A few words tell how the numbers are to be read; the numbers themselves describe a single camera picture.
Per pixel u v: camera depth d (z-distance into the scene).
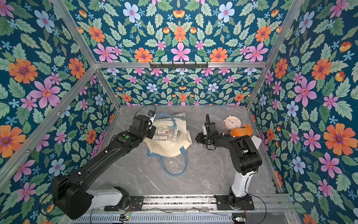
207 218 0.77
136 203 0.74
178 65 0.91
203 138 0.88
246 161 0.48
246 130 0.95
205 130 0.83
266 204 0.74
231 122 1.06
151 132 0.72
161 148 0.92
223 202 0.73
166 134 0.99
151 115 0.69
